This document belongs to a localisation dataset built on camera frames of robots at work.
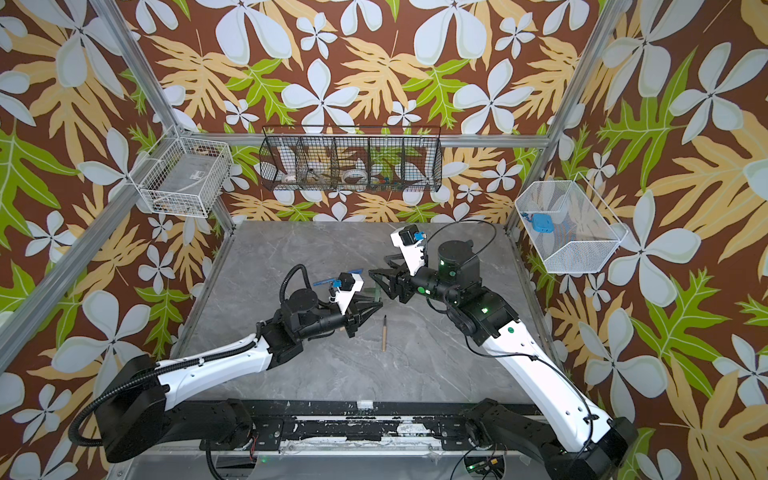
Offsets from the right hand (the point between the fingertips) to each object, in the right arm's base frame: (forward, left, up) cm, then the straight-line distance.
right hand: (377, 266), depth 64 cm
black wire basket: (+48, +9, -4) cm, 50 cm away
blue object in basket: (+23, -48, -10) cm, 54 cm away
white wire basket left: (+34, +57, -1) cm, 66 cm away
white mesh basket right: (+16, -55, -6) cm, 58 cm away
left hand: (-2, -1, -11) cm, 11 cm away
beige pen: (0, -1, -35) cm, 35 cm away
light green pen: (-5, 0, -1) cm, 6 cm away
